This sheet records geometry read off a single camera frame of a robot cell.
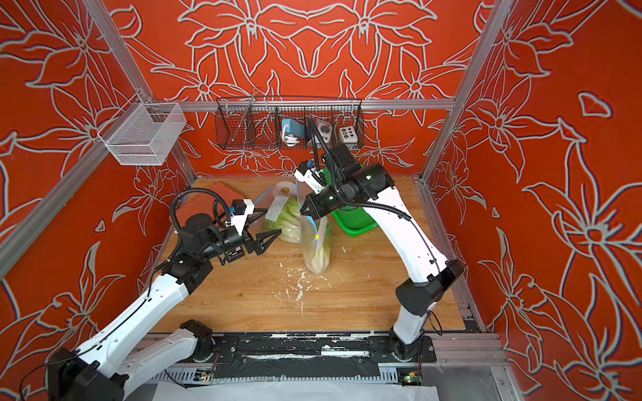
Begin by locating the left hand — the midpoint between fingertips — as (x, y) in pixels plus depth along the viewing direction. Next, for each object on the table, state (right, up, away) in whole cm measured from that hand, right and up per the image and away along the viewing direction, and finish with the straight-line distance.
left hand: (272, 219), depth 69 cm
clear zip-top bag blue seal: (+8, +4, -2) cm, 9 cm away
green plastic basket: (+28, -4, +33) cm, 43 cm away
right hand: (+8, +3, -4) cm, 9 cm away
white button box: (+25, +31, +26) cm, 47 cm away
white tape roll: (-3, +10, +46) cm, 47 cm away
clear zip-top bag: (-1, +1, +26) cm, 26 cm away
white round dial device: (+15, +31, +23) cm, 41 cm away
